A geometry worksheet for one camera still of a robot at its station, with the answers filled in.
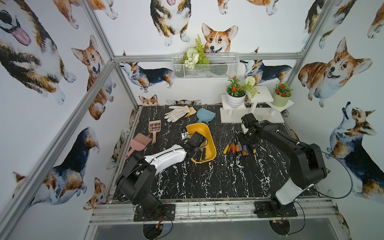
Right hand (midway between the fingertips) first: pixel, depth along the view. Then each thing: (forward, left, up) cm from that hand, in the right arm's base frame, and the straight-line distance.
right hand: (243, 140), depth 90 cm
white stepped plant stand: (+39, -22, -10) cm, 46 cm away
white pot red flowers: (+20, +4, +20) cm, 28 cm away
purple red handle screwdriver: (-4, -2, -7) cm, 8 cm away
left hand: (-1, +31, 0) cm, 31 cm away
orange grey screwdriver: (-1, +5, -7) cm, 9 cm away
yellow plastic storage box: (+9, +23, -1) cm, 25 cm away
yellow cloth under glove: (+31, +33, -8) cm, 46 cm away
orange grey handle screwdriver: (-1, +7, -8) cm, 10 cm away
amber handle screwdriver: (-2, +3, -6) cm, 7 cm away
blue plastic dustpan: (+28, +23, -9) cm, 37 cm away
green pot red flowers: (+23, -25, +15) cm, 37 cm away
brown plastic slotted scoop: (+18, +60, -9) cm, 63 cm away
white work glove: (+29, +44, -7) cm, 53 cm away
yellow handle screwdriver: (-1, +9, -8) cm, 12 cm away
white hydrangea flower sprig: (+25, -5, +21) cm, 32 cm away
